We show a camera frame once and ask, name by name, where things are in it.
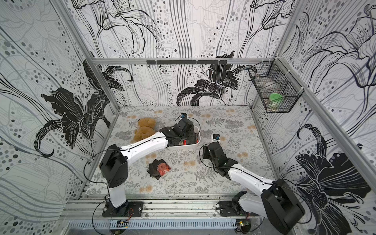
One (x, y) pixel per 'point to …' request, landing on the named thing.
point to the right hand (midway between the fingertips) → (207, 146)
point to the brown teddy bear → (145, 128)
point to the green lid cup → (275, 102)
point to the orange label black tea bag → (153, 168)
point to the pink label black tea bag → (162, 168)
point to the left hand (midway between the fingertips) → (192, 134)
